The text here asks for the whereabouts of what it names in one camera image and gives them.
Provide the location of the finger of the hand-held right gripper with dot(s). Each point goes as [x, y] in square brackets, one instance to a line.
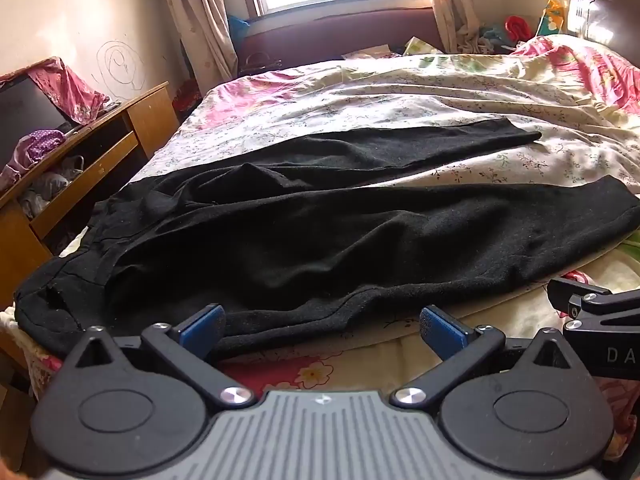
[590, 302]

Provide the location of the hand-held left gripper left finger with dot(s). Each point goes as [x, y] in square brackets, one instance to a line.
[202, 330]

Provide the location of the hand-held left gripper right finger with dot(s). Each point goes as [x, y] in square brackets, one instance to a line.
[442, 332]

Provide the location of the black pants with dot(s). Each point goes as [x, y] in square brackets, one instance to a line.
[300, 240]

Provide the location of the grey clothes in desk shelf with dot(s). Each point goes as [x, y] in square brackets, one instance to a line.
[47, 185]

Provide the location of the wooden desk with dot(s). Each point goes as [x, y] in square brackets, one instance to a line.
[155, 115]

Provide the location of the dark red cloth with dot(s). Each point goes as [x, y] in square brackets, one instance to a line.
[187, 97]

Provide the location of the cream pink floral quilt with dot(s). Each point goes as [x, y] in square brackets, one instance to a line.
[575, 60]

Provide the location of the purple dotted cloth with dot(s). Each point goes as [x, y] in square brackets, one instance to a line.
[42, 142]

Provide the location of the dark handbag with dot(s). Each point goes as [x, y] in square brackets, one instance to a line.
[250, 67]

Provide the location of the pink floral cloth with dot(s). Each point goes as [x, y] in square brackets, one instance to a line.
[65, 90]

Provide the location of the black television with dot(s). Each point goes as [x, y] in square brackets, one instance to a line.
[25, 115]

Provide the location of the pile of clothes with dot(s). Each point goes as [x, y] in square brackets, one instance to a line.
[487, 35]

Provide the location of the yellow green packet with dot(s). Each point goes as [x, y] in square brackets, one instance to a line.
[552, 17]

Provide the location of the dark wooden headboard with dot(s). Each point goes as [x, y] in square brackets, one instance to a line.
[600, 15]

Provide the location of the green patterned cloth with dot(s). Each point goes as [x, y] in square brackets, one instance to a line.
[422, 45]

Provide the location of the blue bag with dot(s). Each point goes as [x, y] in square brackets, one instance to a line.
[237, 27]

